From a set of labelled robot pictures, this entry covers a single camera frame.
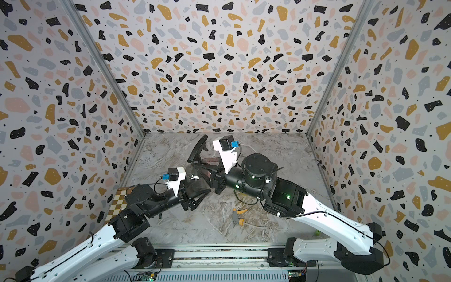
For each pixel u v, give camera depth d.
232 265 0.73
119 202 0.88
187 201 0.54
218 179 0.43
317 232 0.80
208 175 0.47
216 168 0.45
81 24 0.73
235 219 0.84
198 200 0.57
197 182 0.54
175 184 0.52
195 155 0.47
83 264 0.44
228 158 0.44
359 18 0.74
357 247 0.38
